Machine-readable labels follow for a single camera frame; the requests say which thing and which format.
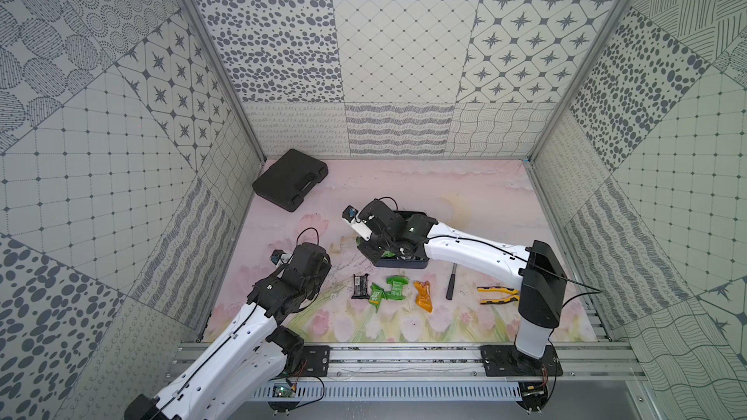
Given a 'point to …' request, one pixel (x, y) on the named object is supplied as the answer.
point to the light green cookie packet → (376, 294)
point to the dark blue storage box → (386, 263)
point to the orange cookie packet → (423, 298)
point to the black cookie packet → (360, 284)
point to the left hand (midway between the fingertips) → (327, 258)
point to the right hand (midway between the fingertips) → (368, 239)
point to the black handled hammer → (450, 287)
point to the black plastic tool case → (286, 180)
